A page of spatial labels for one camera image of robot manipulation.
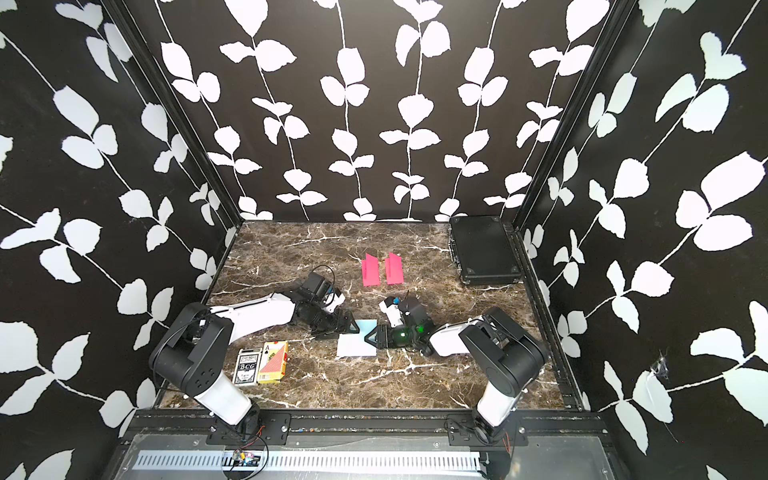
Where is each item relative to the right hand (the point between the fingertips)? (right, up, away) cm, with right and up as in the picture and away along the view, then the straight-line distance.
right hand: (369, 337), depth 87 cm
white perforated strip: (-12, -25, -17) cm, 32 cm away
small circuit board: (-29, -25, -16) cm, 41 cm away
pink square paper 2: (+8, +19, +17) cm, 27 cm away
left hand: (-5, +2, +1) cm, 6 cm away
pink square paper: (-1, +18, +15) cm, 24 cm away
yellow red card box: (-27, -6, -2) cm, 28 cm away
